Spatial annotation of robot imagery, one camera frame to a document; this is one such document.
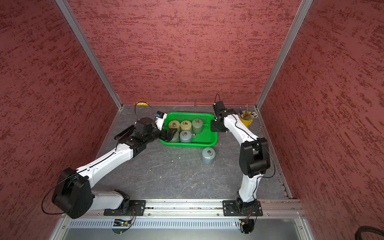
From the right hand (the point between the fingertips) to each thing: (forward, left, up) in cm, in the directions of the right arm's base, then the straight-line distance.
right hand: (216, 130), depth 92 cm
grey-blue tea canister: (-15, +6, -3) cm, 16 cm away
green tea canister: (+6, +12, -3) cm, 13 cm away
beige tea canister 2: (+6, +19, -2) cm, 20 cm away
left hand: (-4, +28, +8) cm, 29 cm away
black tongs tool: (+3, +63, -8) cm, 64 cm away
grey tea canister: (-3, +20, -2) cm, 20 cm away
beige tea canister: (+7, +27, -1) cm, 28 cm away
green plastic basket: (+2, +6, -11) cm, 13 cm away
